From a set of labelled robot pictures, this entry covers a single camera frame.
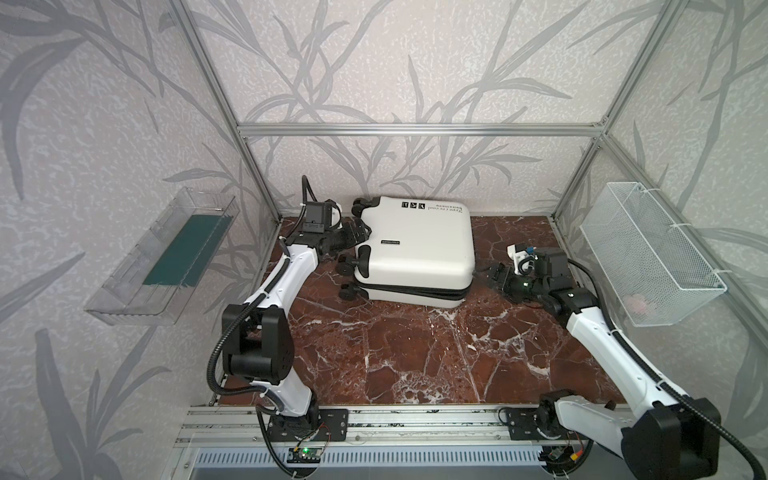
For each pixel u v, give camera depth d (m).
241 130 0.94
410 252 0.85
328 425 0.73
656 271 0.61
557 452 0.74
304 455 0.71
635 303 0.73
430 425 0.75
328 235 0.75
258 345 0.45
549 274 0.61
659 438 0.38
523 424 0.74
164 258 0.67
